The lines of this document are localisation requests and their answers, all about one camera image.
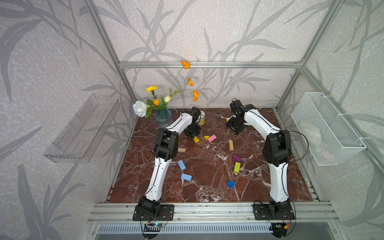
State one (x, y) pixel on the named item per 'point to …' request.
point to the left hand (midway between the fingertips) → (198, 136)
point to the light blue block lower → (186, 177)
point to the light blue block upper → (182, 165)
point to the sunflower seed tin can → (202, 120)
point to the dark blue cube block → (230, 184)
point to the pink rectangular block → (212, 138)
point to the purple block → (237, 158)
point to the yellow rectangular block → (196, 139)
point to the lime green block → (237, 167)
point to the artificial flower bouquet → (141, 108)
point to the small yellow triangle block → (206, 137)
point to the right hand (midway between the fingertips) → (228, 128)
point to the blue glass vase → (163, 116)
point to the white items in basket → (313, 135)
